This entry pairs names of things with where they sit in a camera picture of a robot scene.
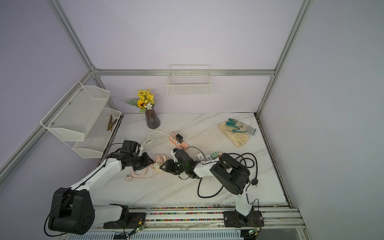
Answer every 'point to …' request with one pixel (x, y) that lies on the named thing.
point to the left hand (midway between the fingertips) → (152, 164)
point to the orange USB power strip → (183, 145)
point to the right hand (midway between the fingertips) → (163, 169)
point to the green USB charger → (214, 155)
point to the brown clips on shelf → (110, 124)
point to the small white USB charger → (208, 157)
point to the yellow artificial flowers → (146, 100)
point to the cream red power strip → (207, 163)
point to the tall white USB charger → (200, 156)
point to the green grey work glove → (243, 127)
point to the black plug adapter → (179, 138)
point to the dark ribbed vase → (152, 119)
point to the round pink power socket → (160, 158)
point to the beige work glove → (238, 138)
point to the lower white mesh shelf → (97, 137)
